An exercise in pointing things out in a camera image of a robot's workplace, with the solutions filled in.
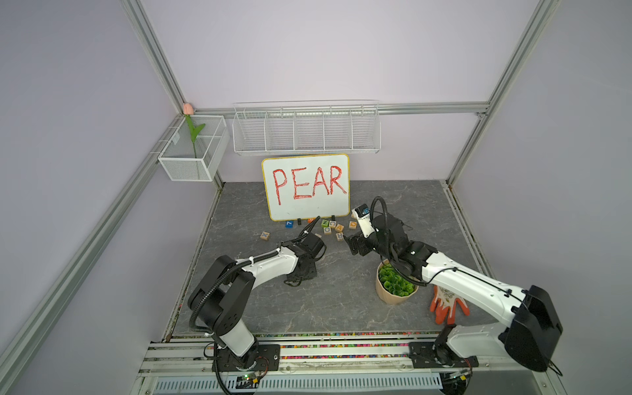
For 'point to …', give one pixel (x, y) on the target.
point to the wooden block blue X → (265, 235)
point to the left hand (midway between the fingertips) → (306, 275)
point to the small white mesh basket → (197, 149)
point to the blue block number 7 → (289, 224)
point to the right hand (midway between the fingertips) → (354, 228)
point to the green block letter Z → (325, 223)
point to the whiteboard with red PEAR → (307, 186)
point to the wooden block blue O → (327, 230)
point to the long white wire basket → (306, 126)
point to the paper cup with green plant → (392, 287)
